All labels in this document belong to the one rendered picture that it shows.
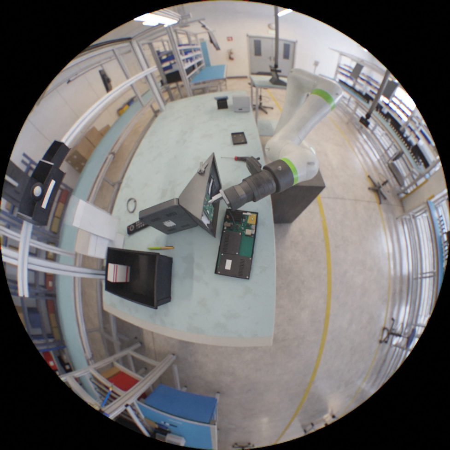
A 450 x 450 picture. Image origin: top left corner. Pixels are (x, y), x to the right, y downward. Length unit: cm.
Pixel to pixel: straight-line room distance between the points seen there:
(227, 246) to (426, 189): 407
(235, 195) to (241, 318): 44
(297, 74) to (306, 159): 48
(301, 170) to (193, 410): 170
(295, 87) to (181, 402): 225
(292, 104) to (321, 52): 694
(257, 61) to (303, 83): 620
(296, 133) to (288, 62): 674
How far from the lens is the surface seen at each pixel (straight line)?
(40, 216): 46
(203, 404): 158
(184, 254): 58
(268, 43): 700
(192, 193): 40
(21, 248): 68
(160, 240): 64
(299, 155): 45
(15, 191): 192
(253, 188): 37
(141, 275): 69
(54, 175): 48
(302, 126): 59
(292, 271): 164
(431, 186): 406
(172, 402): 160
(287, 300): 166
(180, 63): 291
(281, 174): 40
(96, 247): 69
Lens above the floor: 153
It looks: 71 degrees down
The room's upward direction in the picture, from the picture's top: 21 degrees counter-clockwise
